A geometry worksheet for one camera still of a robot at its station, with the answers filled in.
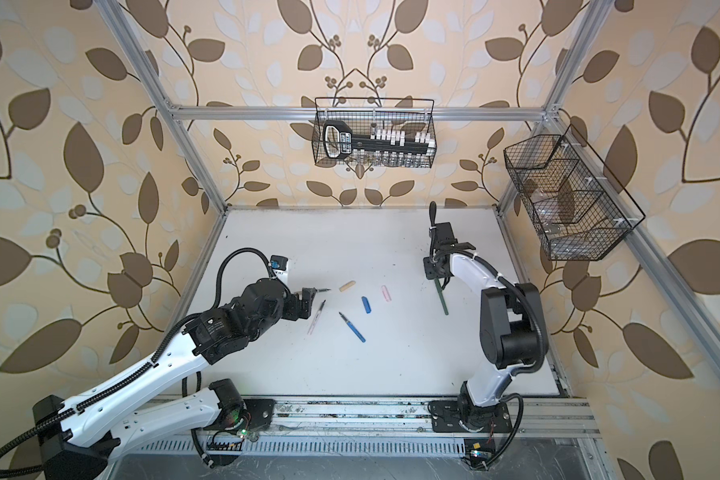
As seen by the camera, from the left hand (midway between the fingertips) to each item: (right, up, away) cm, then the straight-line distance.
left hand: (301, 288), depth 74 cm
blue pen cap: (+16, -9, +20) cm, 27 cm away
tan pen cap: (+9, -4, +25) cm, 27 cm away
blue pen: (+12, -15, +15) cm, 24 cm away
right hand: (+39, +2, +20) cm, 44 cm away
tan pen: (+2, -4, +21) cm, 21 cm away
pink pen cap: (+22, -6, +22) cm, 32 cm away
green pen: (+41, -9, +20) cm, 46 cm away
